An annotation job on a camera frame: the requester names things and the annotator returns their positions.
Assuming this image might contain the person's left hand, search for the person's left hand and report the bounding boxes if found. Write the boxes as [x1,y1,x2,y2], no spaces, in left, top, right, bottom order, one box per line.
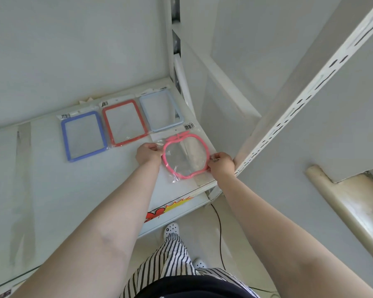
[135,142,165,167]

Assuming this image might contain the person's right hand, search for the person's right hand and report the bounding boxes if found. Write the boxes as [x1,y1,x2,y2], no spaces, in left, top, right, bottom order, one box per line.
[206,151,236,180]

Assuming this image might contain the red rectangular mirror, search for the red rectangular mirror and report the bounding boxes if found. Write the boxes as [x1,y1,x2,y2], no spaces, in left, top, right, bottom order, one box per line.
[99,98,150,149]

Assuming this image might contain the light blue rectangular mirror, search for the light blue rectangular mirror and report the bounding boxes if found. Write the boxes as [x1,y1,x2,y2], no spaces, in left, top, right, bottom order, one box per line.
[136,87,185,133]

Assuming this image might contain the person's right forearm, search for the person's right forearm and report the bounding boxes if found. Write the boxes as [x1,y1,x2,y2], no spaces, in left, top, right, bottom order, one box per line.
[219,175,373,298]

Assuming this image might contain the person's left forearm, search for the person's left forearm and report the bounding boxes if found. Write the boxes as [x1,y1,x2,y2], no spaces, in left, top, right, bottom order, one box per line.
[9,159,162,298]

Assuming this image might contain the red yellow sticker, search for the red yellow sticker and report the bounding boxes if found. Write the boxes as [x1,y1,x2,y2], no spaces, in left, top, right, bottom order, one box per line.
[144,195,193,223]

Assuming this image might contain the black white striped trousers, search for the black white striped trousers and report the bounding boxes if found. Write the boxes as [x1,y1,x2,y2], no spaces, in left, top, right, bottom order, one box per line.
[119,232,260,298]

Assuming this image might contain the black printed shirt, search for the black printed shirt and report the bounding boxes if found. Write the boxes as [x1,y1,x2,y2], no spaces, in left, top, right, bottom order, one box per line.
[136,274,255,298]

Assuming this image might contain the clear tape strip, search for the clear tape strip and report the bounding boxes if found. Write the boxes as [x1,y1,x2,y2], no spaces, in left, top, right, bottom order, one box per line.
[9,120,36,270]

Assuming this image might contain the black cable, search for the black cable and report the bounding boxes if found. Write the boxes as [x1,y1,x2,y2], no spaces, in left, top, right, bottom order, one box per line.
[209,203,280,298]

